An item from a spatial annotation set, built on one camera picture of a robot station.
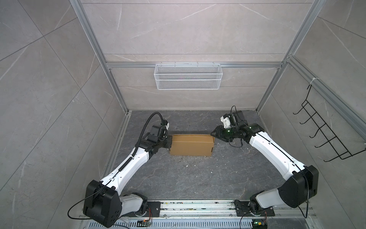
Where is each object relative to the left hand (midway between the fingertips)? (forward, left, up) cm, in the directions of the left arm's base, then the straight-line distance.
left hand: (171, 137), depth 84 cm
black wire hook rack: (-20, -75, +16) cm, 80 cm away
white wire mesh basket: (+43, -12, +14) cm, 47 cm away
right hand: (-2, -25, +4) cm, 26 cm away
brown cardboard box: (-5, -13, -1) cm, 14 cm away
